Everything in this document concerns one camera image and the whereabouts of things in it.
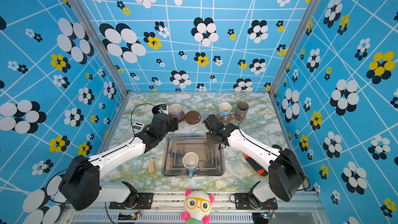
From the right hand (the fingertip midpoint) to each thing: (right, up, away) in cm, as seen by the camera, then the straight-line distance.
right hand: (214, 136), depth 85 cm
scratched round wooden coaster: (-13, +9, +20) cm, 26 cm away
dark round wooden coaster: (-20, +9, +19) cm, 29 cm away
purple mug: (-24, +14, +17) cm, 33 cm away
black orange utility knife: (+23, -16, -1) cm, 28 cm away
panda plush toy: (-8, -26, -19) cm, 33 cm away
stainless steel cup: (+18, +15, +11) cm, 26 cm away
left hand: (-23, +11, +1) cm, 25 cm away
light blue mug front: (-13, -14, -1) cm, 19 cm away
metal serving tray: (-23, -8, +8) cm, 26 cm away
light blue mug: (+8, +15, +14) cm, 22 cm away
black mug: (-37, +15, +13) cm, 42 cm away
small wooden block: (-34, -16, -2) cm, 38 cm away
